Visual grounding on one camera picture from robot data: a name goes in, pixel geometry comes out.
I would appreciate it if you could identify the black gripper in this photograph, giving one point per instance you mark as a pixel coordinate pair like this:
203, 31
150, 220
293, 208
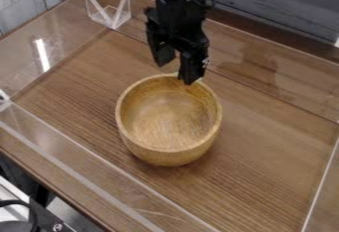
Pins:
174, 30

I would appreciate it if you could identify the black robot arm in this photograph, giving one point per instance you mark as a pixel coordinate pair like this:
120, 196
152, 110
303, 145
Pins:
174, 30

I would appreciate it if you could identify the green block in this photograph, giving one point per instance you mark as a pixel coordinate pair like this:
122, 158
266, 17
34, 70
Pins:
199, 79

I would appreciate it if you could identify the brown wooden bowl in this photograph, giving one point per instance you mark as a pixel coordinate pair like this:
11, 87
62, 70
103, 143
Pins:
168, 121

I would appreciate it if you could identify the clear acrylic tray walls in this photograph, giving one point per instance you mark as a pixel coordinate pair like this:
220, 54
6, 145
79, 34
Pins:
269, 177

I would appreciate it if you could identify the clear acrylic corner bracket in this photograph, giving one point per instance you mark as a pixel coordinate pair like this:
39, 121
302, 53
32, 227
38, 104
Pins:
112, 17

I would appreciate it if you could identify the black metal bracket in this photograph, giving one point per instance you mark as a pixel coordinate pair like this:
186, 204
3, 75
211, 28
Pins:
50, 223

